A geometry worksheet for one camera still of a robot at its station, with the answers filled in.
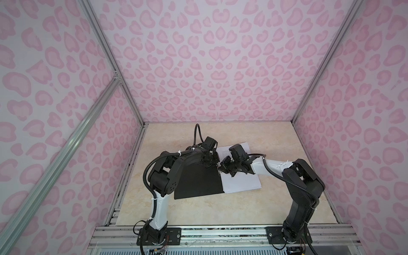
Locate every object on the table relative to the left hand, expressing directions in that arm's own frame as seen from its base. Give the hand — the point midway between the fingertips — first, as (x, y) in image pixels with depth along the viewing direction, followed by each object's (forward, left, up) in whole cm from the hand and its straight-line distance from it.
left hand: (219, 160), depth 97 cm
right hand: (-7, +2, +5) cm, 9 cm away
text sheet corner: (-13, -11, -1) cm, 17 cm away
